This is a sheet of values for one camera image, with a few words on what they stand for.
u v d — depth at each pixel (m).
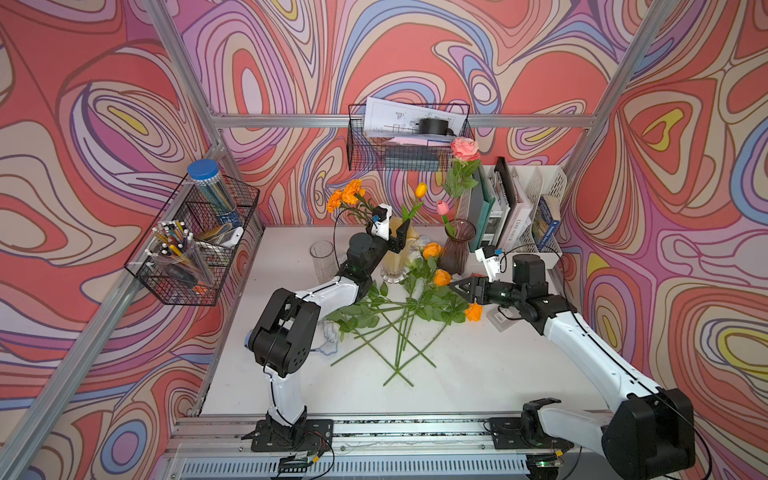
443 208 0.84
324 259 0.88
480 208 0.87
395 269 0.99
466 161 0.76
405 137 0.77
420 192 0.85
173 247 0.57
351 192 0.78
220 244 0.72
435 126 0.82
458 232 0.96
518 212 0.87
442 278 0.99
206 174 0.69
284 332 0.51
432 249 1.05
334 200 0.82
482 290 0.69
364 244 0.68
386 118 0.86
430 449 0.73
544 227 1.01
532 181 1.05
